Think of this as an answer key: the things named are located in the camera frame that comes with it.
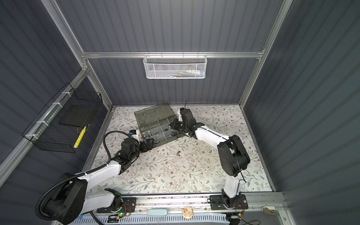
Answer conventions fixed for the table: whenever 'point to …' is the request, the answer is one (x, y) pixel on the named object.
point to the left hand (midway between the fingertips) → (149, 141)
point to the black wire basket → (59, 127)
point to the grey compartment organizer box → (154, 123)
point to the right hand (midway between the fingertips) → (170, 124)
